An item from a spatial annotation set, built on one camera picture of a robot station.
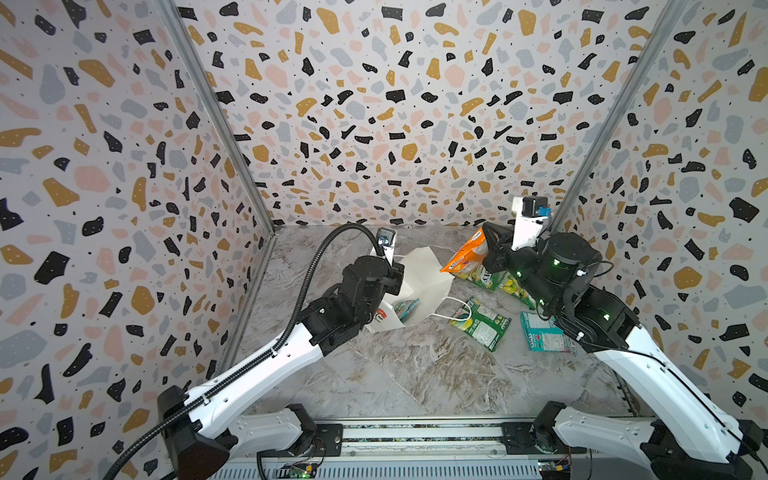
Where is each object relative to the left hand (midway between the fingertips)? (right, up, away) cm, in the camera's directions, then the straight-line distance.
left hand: (392, 247), depth 67 cm
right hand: (+18, +5, -10) cm, 21 cm away
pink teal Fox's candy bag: (+2, -18, +22) cm, 29 cm away
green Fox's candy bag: (+27, -23, +25) cm, 43 cm away
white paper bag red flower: (+9, -10, +27) cm, 30 cm away
